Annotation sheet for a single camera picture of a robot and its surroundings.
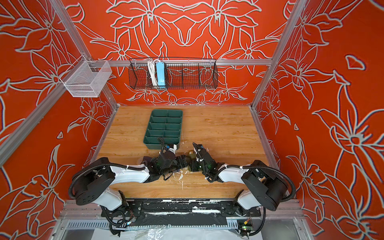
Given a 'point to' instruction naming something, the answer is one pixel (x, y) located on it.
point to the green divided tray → (166, 124)
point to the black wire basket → (180, 73)
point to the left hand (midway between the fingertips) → (189, 159)
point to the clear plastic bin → (86, 78)
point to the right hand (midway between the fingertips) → (187, 164)
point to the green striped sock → (192, 156)
